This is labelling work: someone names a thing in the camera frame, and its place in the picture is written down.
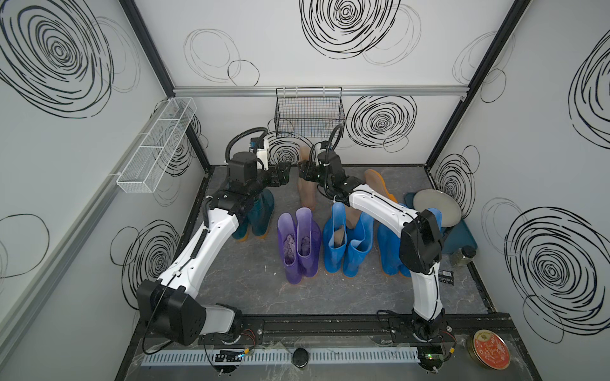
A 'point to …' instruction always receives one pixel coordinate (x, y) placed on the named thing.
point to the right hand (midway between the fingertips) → (305, 163)
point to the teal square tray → (454, 237)
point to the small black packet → (445, 276)
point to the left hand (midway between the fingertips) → (281, 163)
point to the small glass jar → (462, 255)
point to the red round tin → (489, 349)
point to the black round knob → (300, 357)
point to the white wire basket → (143, 172)
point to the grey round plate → (430, 198)
